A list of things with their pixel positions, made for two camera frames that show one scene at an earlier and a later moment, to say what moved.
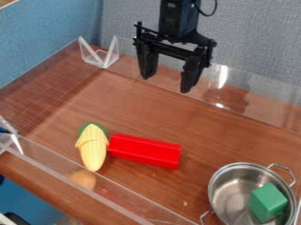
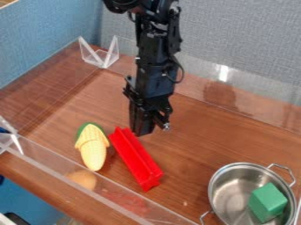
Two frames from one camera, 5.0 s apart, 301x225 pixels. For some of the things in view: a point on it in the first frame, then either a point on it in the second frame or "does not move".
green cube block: [267, 202] does not move
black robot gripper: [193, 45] → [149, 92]
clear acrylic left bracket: [10, 137] does not move
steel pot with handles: [232, 187] does not move
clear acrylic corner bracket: [101, 58] does not move
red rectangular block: [149, 150] → [137, 157]
